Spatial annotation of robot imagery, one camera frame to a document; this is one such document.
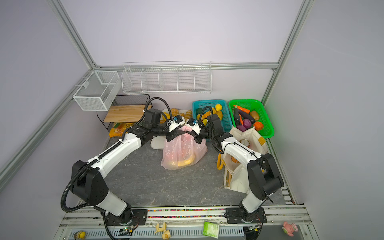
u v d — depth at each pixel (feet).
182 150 2.65
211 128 2.19
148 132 1.99
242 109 3.80
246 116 3.67
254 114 3.67
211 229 2.26
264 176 1.48
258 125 3.41
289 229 2.23
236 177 2.56
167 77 3.35
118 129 3.26
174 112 3.79
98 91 3.17
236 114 3.67
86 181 1.40
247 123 3.45
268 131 3.32
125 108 3.28
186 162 2.72
